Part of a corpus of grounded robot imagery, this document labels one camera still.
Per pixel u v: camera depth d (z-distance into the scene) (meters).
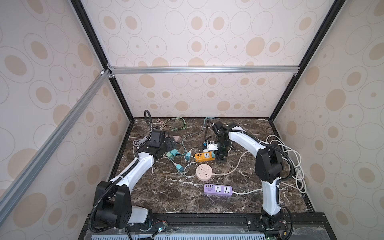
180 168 0.89
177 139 1.05
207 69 1.52
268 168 0.53
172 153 0.97
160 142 0.67
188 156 0.94
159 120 1.18
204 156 0.95
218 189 0.81
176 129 1.13
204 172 0.89
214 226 0.73
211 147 0.82
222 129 0.70
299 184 0.87
